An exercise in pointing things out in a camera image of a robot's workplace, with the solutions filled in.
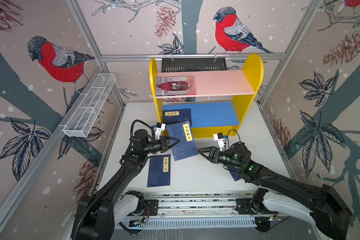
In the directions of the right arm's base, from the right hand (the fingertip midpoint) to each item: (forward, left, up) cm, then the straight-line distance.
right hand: (197, 155), depth 70 cm
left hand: (+4, +9, +4) cm, 11 cm away
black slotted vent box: (+56, +3, +15) cm, 58 cm away
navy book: (+28, +15, -4) cm, 32 cm away
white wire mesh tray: (+10, +56, +12) cm, 59 cm away
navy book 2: (+4, +5, 0) cm, 7 cm away
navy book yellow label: (-1, +22, -21) cm, 30 cm away
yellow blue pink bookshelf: (+61, -17, -18) cm, 66 cm away
